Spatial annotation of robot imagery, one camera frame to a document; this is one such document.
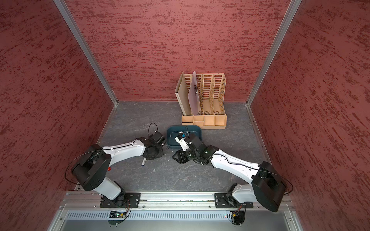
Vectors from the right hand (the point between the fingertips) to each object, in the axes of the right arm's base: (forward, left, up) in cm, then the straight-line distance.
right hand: (176, 159), depth 78 cm
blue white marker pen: (+3, +21, -9) cm, 23 cm away
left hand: (+6, +12, -10) cm, 17 cm away
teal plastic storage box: (+24, +3, -8) cm, 25 cm away
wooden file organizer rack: (+56, -26, -1) cm, 62 cm away
